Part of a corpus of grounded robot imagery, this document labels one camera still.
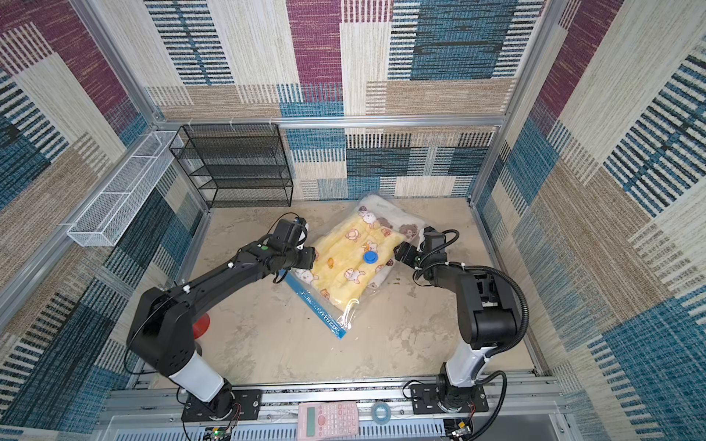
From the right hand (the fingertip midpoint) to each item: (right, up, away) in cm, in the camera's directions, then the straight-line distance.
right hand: (405, 256), depth 99 cm
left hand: (-32, +2, -9) cm, 33 cm away
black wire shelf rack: (-64, +34, +11) cm, 74 cm away
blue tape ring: (-12, -39, -28) cm, 49 cm away
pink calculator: (-26, -39, -28) cm, 55 cm away
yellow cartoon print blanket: (-20, -1, -2) cm, 20 cm away
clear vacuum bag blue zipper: (-23, -19, -12) cm, 32 cm away
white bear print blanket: (-1, +14, +13) cm, 19 cm away
